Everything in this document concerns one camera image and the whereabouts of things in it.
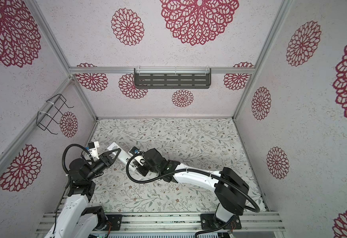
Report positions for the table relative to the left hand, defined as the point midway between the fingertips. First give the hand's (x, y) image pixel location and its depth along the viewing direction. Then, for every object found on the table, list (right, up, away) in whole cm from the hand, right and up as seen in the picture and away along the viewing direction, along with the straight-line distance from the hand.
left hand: (121, 152), depth 75 cm
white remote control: (+1, -2, -1) cm, 3 cm away
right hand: (+7, -3, +1) cm, 8 cm away
